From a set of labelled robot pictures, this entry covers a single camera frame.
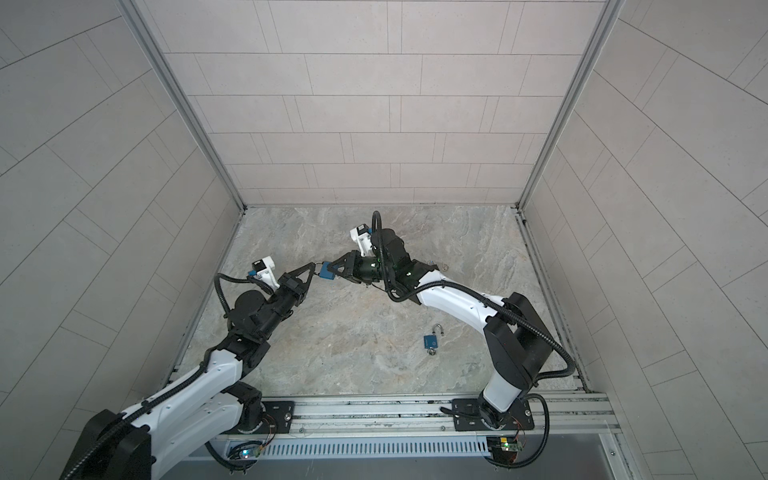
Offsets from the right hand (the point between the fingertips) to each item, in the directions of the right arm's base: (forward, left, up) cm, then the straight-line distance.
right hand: (327, 274), depth 72 cm
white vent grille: (-33, -8, -23) cm, 41 cm away
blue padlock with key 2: (-10, -26, -22) cm, 35 cm away
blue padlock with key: (+1, +1, 0) cm, 1 cm away
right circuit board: (-35, -39, -24) cm, 58 cm away
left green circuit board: (-32, +18, -19) cm, 42 cm away
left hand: (+2, +1, 0) cm, 2 cm away
